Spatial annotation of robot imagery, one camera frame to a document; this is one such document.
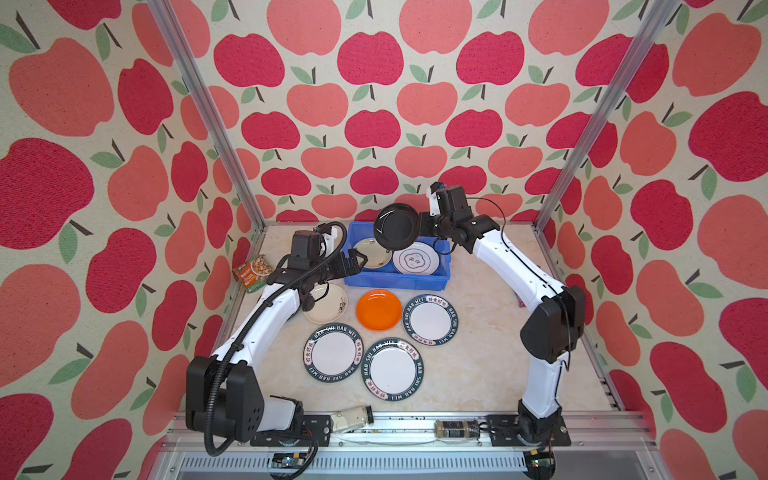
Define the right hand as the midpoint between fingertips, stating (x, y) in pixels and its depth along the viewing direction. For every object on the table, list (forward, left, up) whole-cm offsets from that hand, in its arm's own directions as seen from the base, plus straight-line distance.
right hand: (423, 219), depth 87 cm
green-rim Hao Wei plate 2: (-35, +6, -27) cm, 45 cm away
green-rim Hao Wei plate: (-19, -5, -26) cm, 33 cm away
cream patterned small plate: (+4, +15, -24) cm, 28 cm away
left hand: (-15, +17, -4) cm, 23 cm away
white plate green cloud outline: (+4, 0, -24) cm, 25 cm away
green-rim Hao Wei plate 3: (-33, +23, -24) cm, 47 cm away
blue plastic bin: (-4, +10, -26) cm, 28 cm away
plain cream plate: (-19, +28, -25) cm, 42 cm away
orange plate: (-17, +12, -25) cm, 33 cm away
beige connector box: (-50, +15, -23) cm, 57 cm away
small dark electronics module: (-49, -11, -23) cm, 56 cm away
